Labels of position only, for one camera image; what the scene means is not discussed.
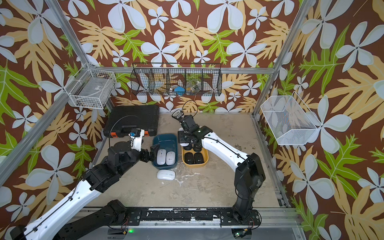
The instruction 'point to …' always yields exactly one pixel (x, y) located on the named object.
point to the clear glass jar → (193, 86)
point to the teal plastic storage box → (169, 142)
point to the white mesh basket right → (291, 121)
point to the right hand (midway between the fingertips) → (181, 136)
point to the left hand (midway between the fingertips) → (152, 141)
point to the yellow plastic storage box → (204, 152)
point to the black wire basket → (198, 79)
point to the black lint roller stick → (178, 115)
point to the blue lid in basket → (180, 90)
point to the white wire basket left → (91, 88)
